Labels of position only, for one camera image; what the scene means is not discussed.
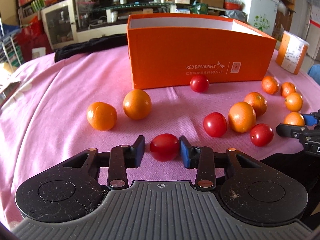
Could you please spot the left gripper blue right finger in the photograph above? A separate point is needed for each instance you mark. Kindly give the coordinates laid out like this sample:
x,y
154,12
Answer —
x,y
202,159

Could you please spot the black cloth on bed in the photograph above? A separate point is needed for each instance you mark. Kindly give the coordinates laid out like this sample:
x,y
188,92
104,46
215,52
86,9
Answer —
x,y
91,46

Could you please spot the red tomato near box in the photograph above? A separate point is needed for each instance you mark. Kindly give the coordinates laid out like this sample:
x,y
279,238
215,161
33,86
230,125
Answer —
x,y
199,83

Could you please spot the white chest freezer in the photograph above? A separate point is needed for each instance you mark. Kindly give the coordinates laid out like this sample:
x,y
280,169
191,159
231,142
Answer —
x,y
261,14

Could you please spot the orange cardboard shoe box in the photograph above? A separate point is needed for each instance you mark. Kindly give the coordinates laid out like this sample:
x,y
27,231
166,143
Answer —
x,y
169,49

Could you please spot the mandarin by box corner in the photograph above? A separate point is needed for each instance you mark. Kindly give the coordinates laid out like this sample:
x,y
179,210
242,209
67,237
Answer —
x,y
270,85

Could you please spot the red tomato centre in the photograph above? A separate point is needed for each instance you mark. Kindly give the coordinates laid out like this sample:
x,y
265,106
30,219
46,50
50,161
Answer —
x,y
215,124

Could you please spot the red cherry tomato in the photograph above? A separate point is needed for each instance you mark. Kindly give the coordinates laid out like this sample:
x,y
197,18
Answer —
x,y
165,147

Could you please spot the pink bed sheet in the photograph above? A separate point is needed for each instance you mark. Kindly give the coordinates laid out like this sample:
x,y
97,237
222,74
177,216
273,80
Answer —
x,y
45,122

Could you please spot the orange mandarin far left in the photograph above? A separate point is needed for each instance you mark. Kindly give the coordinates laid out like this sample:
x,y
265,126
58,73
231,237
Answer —
x,y
101,116

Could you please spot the dark orange mandarin behind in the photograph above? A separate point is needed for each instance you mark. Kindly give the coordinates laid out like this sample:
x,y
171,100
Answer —
x,y
258,102

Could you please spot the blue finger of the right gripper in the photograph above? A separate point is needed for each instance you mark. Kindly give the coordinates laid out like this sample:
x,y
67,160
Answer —
x,y
312,118
291,131

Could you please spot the small mandarin far right top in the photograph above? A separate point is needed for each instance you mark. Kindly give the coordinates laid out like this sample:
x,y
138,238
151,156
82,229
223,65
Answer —
x,y
287,88

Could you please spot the orange mandarin left centre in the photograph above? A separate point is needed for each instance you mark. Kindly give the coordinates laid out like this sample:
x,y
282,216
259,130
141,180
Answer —
x,y
137,104

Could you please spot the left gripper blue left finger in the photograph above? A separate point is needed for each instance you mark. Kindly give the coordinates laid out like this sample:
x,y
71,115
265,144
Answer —
x,y
121,158

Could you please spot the red tomato right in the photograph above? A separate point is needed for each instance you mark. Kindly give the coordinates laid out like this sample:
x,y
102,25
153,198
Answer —
x,y
261,135

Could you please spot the red shopping bag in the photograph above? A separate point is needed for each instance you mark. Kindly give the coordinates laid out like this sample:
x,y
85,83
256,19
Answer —
x,y
31,37

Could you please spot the orange white cylindrical canister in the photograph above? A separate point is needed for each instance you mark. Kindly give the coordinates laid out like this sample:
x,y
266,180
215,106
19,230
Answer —
x,y
291,52

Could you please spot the red plastic basin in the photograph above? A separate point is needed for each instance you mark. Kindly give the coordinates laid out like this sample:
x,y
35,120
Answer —
x,y
232,6

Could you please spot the large orange mandarin right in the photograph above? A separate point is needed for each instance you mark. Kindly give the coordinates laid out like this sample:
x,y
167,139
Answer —
x,y
241,117

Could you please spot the white cabinet glass door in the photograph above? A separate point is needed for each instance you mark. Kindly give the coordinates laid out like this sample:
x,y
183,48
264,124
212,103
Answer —
x,y
60,24

